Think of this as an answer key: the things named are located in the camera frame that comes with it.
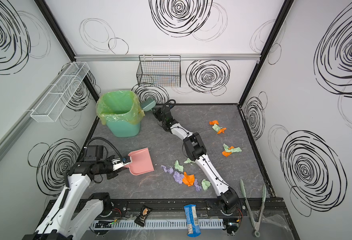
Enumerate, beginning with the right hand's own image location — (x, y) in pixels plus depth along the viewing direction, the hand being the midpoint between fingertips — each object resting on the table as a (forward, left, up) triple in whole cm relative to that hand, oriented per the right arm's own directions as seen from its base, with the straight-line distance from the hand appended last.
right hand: (150, 107), depth 107 cm
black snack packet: (-65, -4, -7) cm, 66 cm away
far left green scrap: (-40, -20, -8) cm, 46 cm away
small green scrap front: (-50, -36, -8) cm, 62 cm away
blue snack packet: (-70, -28, -8) cm, 75 cm away
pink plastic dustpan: (-40, 0, -3) cm, 40 cm away
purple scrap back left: (-43, -16, -7) cm, 46 cm away
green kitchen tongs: (-67, -57, -7) cm, 89 cm away
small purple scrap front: (-52, -32, -8) cm, 61 cm away
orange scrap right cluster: (-15, -50, -7) cm, 53 cm away
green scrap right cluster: (-12, -48, -8) cm, 50 cm away
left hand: (-42, +9, 0) cm, 43 cm away
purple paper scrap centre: (-47, -21, -8) cm, 52 cm away
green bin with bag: (-6, +20, +1) cm, 21 cm away
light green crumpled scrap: (-37, -27, -8) cm, 46 cm away
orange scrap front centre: (-48, -27, -9) cm, 55 cm away
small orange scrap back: (-6, -46, -8) cm, 47 cm away
